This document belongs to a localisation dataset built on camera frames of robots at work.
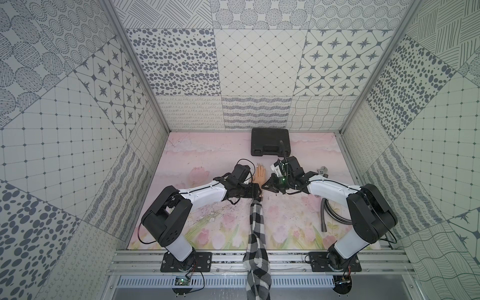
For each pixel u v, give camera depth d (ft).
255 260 2.25
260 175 3.18
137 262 2.49
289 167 2.39
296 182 2.25
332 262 2.15
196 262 2.40
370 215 1.55
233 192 2.21
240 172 2.31
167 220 1.48
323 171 3.32
